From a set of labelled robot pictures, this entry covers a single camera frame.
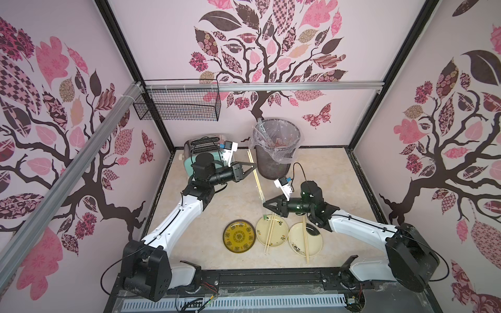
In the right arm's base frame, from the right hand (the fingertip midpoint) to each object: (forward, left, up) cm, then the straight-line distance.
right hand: (266, 203), depth 75 cm
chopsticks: (+6, +4, +11) cm, 13 cm away
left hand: (+8, +3, +12) cm, 15 cm away
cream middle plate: (-4, -6, -19) cm, 21 cm away
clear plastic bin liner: (+41, -10, -3) cm, 43 cm away
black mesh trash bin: (+25, -3, -8) cm, 27 cm away
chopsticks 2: (-5, -2, -18) cm, 18 cm away
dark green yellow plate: (-6, +12, -19) cm, 23 cm away
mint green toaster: (+35, +29, 0) cm, 46 cm away
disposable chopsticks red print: (-10, -17, -17) cm, 26 cm away
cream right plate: (-8, -14, -19) cm, 24 cm away
